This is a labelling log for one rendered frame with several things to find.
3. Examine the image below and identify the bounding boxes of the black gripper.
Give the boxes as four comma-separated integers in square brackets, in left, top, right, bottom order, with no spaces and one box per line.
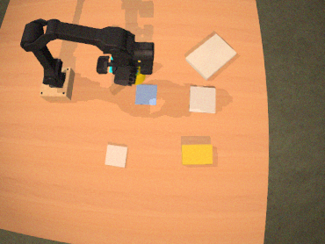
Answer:
[96,55,153,75]

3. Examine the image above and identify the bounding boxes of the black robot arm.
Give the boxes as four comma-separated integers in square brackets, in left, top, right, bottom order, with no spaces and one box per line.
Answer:
[20,18,155,89]

